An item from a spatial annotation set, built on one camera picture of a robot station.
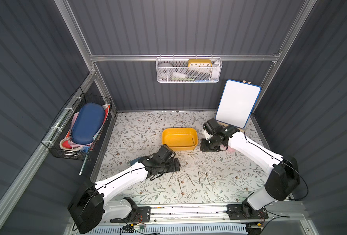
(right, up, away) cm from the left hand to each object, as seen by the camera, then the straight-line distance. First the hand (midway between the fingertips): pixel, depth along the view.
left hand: (175, 166), depth 81 cm
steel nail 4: (+19, -7, +6) cm, 21 cm away
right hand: (+17, +10, +2) cm, 20 cm away
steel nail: (+2, -11, +3) cm, 12 cm away
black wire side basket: (-51, +18, -18) cm, 57 cm away
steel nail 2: (+9, -9, +4) cm, 13 cm away
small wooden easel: (+33, +24, +22) cm, 46 cm away
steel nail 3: (+14, -7, +6) cm, 17 cm away
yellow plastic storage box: (+3, +13, +24) cm, 28 cm away
